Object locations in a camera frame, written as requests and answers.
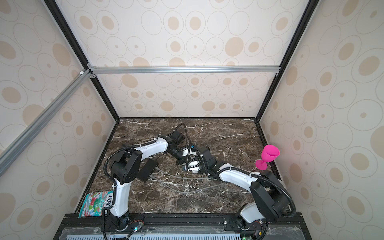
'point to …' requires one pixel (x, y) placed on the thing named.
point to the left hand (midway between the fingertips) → (195, 162)
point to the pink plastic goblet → (269, 153)
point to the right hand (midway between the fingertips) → (197, 156)
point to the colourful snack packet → (95, 202)
